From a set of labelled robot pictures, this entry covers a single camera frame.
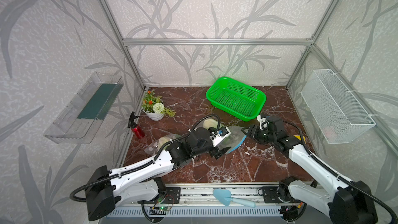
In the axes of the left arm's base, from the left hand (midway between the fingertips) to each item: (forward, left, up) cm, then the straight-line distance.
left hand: (225, 140), depth 71 cm
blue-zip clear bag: (+10, -9, -18) cm, 22 cm away
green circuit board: (-24, +29, -20) cm, 43 cm away
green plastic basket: (+40, -16, -19) cm, 47 cm away
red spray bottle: (+12, +49, -12) cm, 52 cm away
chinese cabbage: (+18, +6, -14) cm, 24 cm away
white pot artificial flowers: (+24, +41, -6) cm, 48 cm away
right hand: (+9, -11, -6) cm, 15 cm away
